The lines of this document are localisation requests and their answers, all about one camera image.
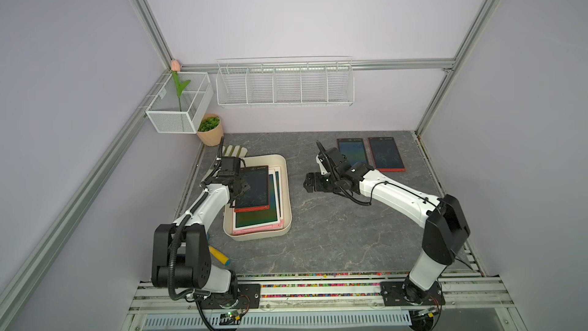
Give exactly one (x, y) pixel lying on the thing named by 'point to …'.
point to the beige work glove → (240, 152)
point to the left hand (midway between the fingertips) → (241, 188)
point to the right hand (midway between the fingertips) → (311, 183)
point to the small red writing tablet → (385, 155)
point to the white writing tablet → (260, 217)
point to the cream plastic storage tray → (271, 160)
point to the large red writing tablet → (353, 149)
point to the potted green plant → (210, 130)
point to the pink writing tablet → (253, 230)
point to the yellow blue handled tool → (220, 257)
